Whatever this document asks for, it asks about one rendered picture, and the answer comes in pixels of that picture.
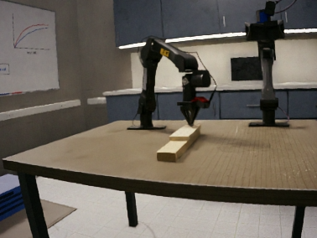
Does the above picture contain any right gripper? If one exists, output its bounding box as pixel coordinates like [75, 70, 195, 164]
[177, 88, 209, 125]

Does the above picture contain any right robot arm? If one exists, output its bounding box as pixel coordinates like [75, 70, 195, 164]
[127, 37, 211, 130]

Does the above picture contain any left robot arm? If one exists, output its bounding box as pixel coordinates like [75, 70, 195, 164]
[248, 0, 289, 127]

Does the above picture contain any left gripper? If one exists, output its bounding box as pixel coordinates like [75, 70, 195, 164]
[245, 12, 285, 41]

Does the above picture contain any pale wooden slat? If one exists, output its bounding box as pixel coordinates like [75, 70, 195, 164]
[169, 124, 201, 141]

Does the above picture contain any light wooden bar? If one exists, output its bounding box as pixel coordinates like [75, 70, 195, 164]
[157, 130, 200, 162]

